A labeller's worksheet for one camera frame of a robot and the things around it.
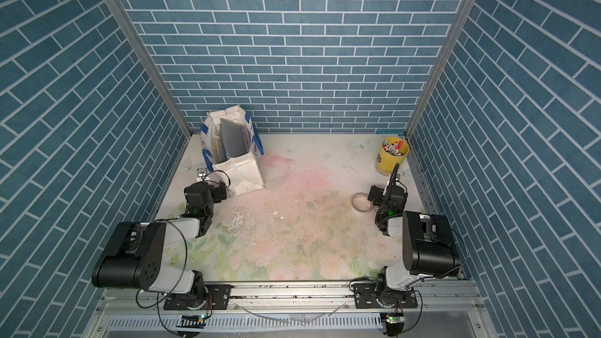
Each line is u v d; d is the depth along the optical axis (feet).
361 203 3.12
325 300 2.43
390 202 2.37
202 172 2.64
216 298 2.42
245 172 3.00
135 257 1.46
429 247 1.47
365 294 2.42
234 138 3.21
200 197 2.31
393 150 3.28
